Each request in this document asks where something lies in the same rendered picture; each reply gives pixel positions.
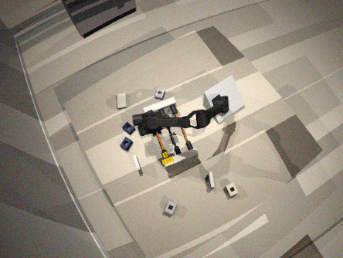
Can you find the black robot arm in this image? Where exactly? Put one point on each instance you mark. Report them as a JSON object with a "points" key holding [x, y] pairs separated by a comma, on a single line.
{"points": [[152, 120]]}

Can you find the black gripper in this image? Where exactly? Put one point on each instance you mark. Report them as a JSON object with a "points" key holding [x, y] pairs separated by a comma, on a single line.
{"points": [[142, 131]]}

